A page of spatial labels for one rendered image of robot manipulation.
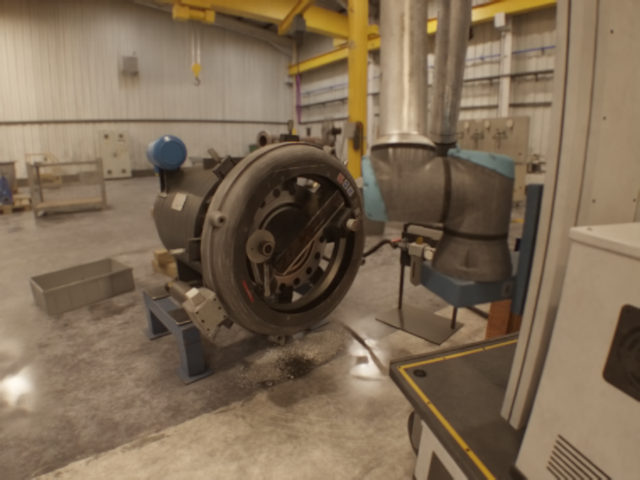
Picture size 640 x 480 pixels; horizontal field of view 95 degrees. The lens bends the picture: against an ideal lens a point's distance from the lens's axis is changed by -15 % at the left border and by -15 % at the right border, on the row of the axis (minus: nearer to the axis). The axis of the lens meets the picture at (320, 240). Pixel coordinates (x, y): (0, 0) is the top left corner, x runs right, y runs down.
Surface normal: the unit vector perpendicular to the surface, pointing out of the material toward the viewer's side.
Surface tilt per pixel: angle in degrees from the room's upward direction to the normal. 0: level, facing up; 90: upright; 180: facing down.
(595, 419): 90
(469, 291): 90
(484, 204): 91
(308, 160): 90
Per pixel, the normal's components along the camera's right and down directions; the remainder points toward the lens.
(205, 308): 0.69, 0.18
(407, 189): -0.15, 0.17
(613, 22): 0.26, 0.24
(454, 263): -0.71, -0.18
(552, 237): -0.96, 0.07
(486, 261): -0.10, -0.10
